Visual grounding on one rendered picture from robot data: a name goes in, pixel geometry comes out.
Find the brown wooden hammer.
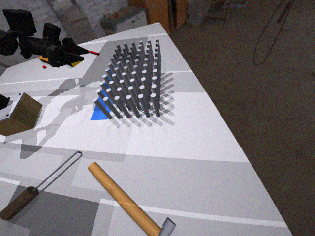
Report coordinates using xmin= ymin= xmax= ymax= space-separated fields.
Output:
xmin=88 ymin=162 xmax=176 ymax=236

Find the blue tape strip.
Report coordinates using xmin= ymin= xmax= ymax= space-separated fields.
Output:
xmin=90 ymin=82 xmax=113 ymax=120

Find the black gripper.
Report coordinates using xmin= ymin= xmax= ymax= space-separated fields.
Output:
xmin=35 ymin=37 xmax=89 ymax=68

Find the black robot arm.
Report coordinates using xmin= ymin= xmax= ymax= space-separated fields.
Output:
xmin=0 ymin=9 xmax=61 ymax=110

